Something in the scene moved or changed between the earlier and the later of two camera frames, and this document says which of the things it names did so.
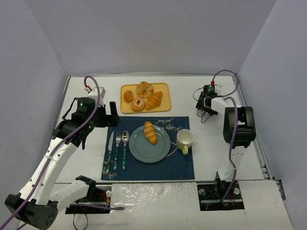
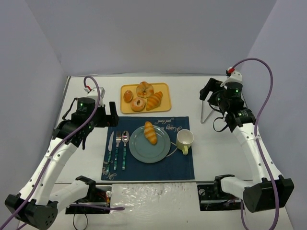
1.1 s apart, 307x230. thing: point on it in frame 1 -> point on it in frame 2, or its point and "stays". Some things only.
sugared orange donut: (137, 104) stays
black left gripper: (111, 116) stays
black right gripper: (204, 104) -> (207, 89)
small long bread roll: (150, 133) stays
